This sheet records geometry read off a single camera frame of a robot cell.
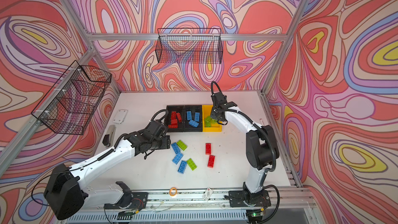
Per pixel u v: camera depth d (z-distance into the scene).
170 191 0.75
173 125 0.99
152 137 0.62
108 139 0.90
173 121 0.99
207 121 0.99
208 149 0.91
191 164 0.84
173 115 1.02
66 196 0.38
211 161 0.85
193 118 1.02
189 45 0.98
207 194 0.74
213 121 1.02
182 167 0.82
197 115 1.04
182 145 0.91
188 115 1.04
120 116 1.04
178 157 0.86
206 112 1.00
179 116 1.01
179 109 1.08
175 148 0.90
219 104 0.69
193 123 0.99
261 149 0.52
